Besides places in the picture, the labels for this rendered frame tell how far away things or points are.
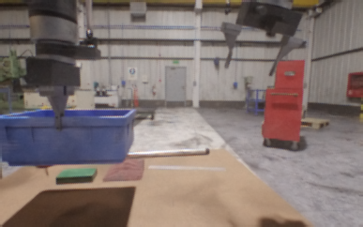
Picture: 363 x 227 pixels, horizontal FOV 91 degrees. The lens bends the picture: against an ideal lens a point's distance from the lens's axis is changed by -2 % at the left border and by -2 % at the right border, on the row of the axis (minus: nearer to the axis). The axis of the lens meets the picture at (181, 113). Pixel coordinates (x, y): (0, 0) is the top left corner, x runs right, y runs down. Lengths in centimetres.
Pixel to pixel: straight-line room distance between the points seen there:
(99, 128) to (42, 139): 13
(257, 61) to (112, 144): 1085
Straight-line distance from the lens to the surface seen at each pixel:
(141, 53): 1055
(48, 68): 43
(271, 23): 46
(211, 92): 1032
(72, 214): 63
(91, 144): 49
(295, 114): 289
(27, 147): 55
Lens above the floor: 80
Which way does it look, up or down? 7 degrees down
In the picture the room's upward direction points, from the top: 1 degrees clockwise
